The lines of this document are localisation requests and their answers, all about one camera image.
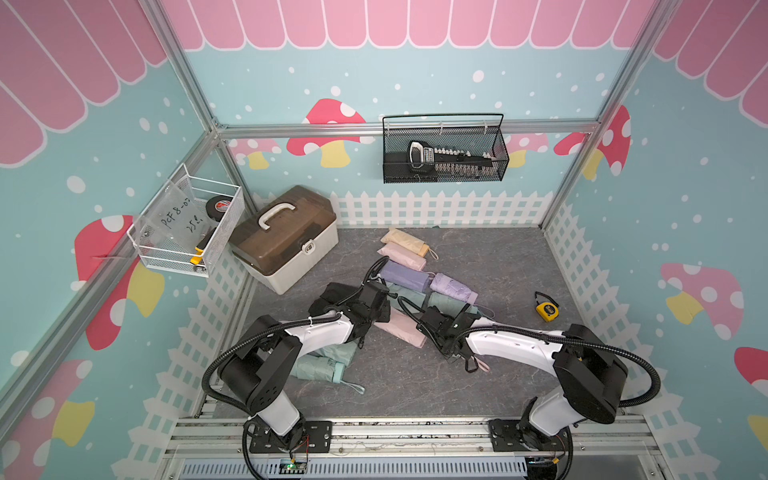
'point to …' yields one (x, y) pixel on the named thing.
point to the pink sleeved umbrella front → (482, 364)
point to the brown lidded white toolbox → (283, 236)
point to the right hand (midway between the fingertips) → (457, 342)
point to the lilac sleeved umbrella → (450, 286)
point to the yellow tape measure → (547, 311)
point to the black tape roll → (216, 206)
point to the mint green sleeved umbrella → (449, 305)
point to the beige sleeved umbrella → (403, 240)
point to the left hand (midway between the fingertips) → (382, 307)
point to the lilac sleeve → (407, 277)
